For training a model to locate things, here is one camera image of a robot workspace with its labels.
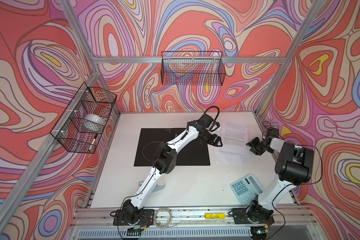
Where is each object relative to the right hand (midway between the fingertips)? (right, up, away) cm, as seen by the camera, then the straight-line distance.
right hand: (249, 147), depth 99 cm
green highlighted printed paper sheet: (-5, +8, +8) cm, 13 cm away
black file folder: (-36, -3, -2) cm, 36 cm away
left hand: (-21, +4, -6) cm, 23 cm away
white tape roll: (-89, +17, -25) cm, 94 cm away
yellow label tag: (-26, -30, -26) cm, 48 cm away
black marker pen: (-89, +6, -27) cm, 93 cm away
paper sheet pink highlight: (-13, -5, -2) cm, 14 cm away
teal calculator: (-10, -20, -18) cm, 29 cm away
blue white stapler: (-57, -18, -19) cm, 63 cm away
